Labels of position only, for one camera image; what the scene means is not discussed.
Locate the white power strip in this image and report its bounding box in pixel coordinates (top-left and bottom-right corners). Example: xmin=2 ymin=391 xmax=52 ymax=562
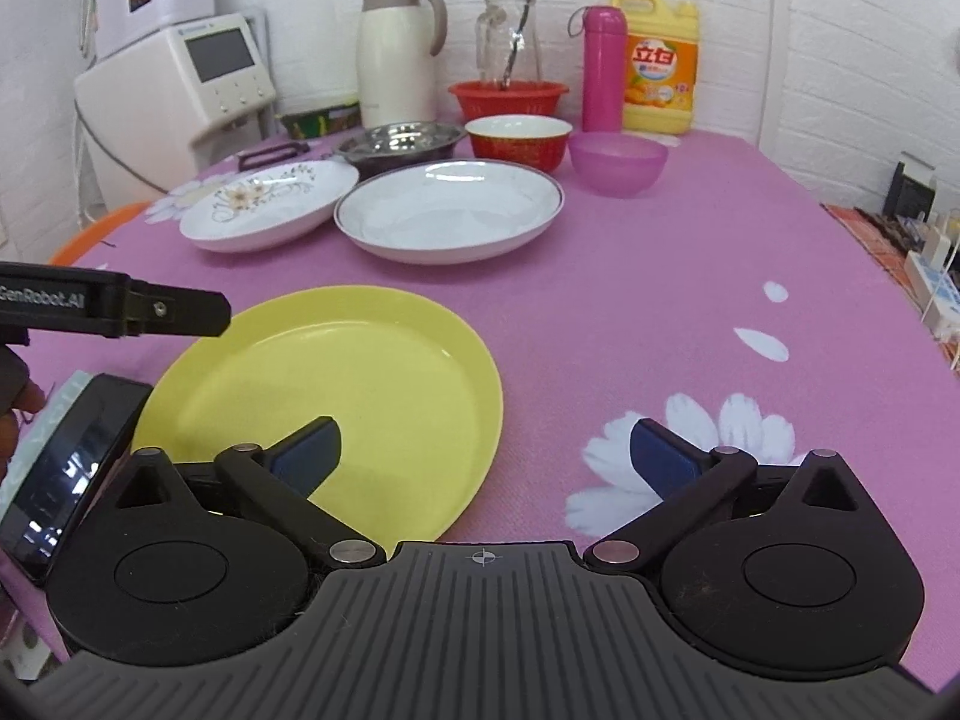
xmin=905 ymin=252 xmax=960 ymax=341

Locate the yellow detergent bottle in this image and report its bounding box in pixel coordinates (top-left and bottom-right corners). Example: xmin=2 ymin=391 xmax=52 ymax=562
xmin=610 ymin=0 xmax=700 ymax=135

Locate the black box on shelf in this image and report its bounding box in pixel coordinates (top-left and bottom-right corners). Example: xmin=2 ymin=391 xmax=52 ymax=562
xmin=882 ymin=151 xmax=935 ymax=220

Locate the cream thermos jug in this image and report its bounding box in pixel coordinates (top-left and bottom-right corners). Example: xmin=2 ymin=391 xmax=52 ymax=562
xmin=356 ymin=0 xmax=448 ymax=128

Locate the black smartphone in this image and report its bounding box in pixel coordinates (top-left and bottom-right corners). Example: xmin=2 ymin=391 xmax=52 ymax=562
xmin=2 ymin=371 xmax=151 ymax=587

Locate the red and white bowl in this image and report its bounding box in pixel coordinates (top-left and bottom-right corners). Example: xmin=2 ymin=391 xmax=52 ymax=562
xmin=466 ymin=114 xmax=573 ymax=174

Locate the red plastic basket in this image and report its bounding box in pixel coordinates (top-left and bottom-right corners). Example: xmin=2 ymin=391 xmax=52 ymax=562
xmin=448 ymin=82 xmax=569 ymax=122

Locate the stainless steel bowl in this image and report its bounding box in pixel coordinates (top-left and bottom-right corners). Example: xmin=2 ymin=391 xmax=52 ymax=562
xmin=334 ymin=122 xmax=467 ymax=181

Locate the white countertop appliance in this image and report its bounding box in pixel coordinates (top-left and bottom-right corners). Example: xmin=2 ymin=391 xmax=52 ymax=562
xmin=73 ymin=13 xmax=277 ymax=211

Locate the white floral plate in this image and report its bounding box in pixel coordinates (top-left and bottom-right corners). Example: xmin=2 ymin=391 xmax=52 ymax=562
xmin=179 ymin=158 xmax=359 ymax=254

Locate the yellow plastic plate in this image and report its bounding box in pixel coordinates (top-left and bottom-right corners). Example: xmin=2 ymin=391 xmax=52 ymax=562
xmin=133 ymin=286 xmax=505 ymax=550

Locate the person's left hand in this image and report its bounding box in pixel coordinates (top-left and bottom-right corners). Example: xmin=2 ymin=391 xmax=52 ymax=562
xmin=0 ymin=346 xmax=46 ymax=475

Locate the pink floral tablecloth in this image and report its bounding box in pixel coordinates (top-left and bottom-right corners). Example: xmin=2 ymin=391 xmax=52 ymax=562
xmin=0 ymin=122 xmax=960 ymax=694

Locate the pink thermos bottle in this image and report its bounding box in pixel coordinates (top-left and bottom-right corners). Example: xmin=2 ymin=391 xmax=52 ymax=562
xmin=568 ymin=5 xmax=628 ymax=132

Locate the black stirring stick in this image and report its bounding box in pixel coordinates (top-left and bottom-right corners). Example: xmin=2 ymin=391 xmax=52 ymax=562
xmin=500 ymin=0 xmax=534 ymax=89

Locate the purple plastic bowl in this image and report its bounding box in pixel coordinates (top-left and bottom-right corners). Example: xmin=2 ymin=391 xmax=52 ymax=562
xmin=568 ymin=132 xmax=670 ymax=199

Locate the glass pitcher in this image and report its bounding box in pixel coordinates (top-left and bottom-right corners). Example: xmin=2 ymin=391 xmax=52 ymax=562
xmin=475 ymin=0 xmax=544 ymax=86

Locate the white silver-rimmed plate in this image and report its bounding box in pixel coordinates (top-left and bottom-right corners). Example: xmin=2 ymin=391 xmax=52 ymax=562
xmin=334 ymin=160 xmax=565 ymax=266

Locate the plaid cloth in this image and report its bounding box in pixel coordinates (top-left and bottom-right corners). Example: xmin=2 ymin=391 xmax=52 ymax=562
xmin=822 ymin=203 xmax=916 ymax=301

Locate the green patterned tin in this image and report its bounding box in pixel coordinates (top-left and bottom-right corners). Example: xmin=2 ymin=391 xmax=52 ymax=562
xmin=277 ymin=99 xmax=361 ymax=140

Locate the white wall pipe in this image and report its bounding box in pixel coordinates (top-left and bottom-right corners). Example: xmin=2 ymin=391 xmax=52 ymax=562
xmin=757 ymin=0 xmax=791 ymax=158

